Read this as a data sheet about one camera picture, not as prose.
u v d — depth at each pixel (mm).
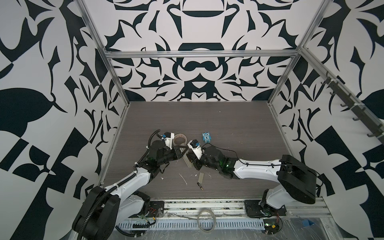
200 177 847
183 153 775
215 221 709
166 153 714
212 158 616
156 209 728
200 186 811
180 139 986
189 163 791
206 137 990
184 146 792
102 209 406
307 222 677
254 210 742
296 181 440
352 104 596
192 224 713
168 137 767
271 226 709
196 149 687
